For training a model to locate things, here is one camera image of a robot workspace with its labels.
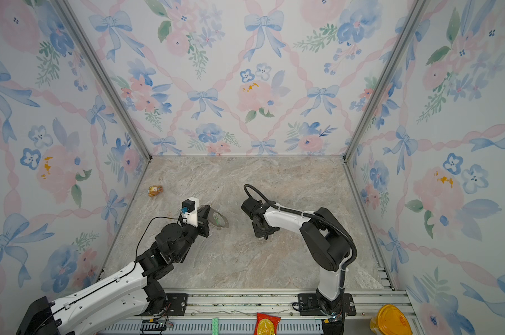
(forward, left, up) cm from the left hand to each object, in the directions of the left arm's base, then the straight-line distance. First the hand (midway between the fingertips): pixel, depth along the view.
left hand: (209, 206), depth 75 cm
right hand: (+2, -22, -22) cm, 31 cm away
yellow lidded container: (-32, -57, -12) cm, 67 cm away
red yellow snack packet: (-33, -20, -20) cm, 44 cm away
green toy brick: (-34, -3, -20) cm, 39 cm away
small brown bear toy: (+20, +33, -18) cm, 43 cm away
